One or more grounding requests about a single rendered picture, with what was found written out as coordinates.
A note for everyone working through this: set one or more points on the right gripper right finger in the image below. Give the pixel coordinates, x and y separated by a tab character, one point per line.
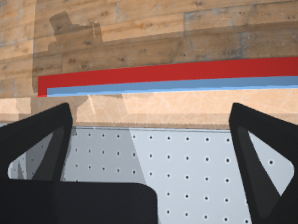
261	194

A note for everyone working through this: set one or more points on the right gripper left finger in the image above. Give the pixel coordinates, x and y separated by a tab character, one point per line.
18	137

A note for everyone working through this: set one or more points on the grey rectangular plate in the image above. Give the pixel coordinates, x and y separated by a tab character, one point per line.
193	171

